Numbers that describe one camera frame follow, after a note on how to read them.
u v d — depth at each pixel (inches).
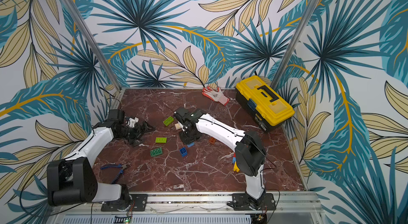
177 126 38.9
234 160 33.2
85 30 33.8
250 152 18.6
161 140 36.5
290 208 29.3
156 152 34.6
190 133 27.1
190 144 31.3
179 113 26.0
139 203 28.8
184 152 33.8
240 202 29.2
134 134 29.5
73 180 16.3
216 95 45.1
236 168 32.1
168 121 39.3
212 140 36.4
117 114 27.7
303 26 33.2
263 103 35.4
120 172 31.6
